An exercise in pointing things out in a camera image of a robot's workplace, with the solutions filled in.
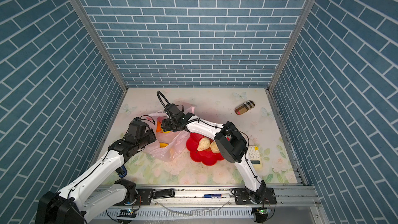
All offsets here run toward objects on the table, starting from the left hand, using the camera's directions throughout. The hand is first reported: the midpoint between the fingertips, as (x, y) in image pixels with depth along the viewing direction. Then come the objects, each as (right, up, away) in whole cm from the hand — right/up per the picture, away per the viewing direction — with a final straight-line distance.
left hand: (155, 133), depth 84 cm
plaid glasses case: (+55, +13, +21) cm, 60 cm away
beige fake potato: (+27, -7, +1) cm, 28 cm away
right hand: (+2, +4, +5) cm, 7 cm away
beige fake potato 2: (+33, -8, 0) cm, 34 cm away
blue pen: (+31, -28, -11) cm, 43 cm away
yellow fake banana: (+3, -8, +4) cm, 9 cm away
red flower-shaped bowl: (+29, -14, +3) cm, 32 cm away
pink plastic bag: (+9, -6, -6) cm, 12 cm away
